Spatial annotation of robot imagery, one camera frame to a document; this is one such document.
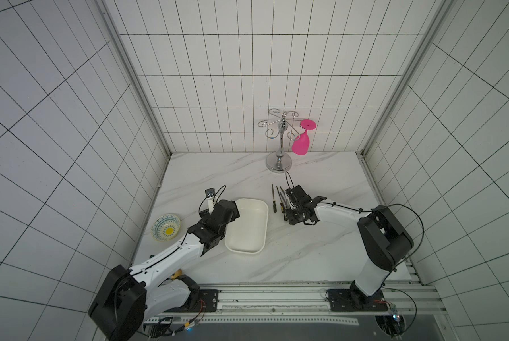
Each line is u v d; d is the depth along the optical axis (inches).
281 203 38.5
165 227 35.4
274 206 38.2
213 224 24.8
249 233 34.6
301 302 29.3
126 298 15.7
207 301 28.7
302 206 28.0
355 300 25.5
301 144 39.5
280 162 45.0
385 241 18.4
